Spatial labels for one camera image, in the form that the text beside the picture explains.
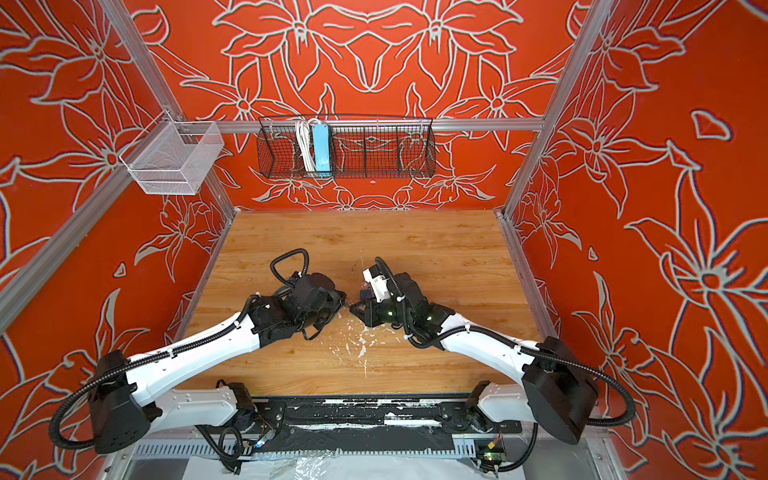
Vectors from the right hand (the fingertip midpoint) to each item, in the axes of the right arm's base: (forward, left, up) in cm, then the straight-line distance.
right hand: (346, 310), depth 75 cm
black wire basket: (+52, -3, +14) cm, 54 cm away
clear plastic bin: (+46, +56, +16) cm, 74 cm away
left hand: (+4, -1, +1) cm, 4 cm away
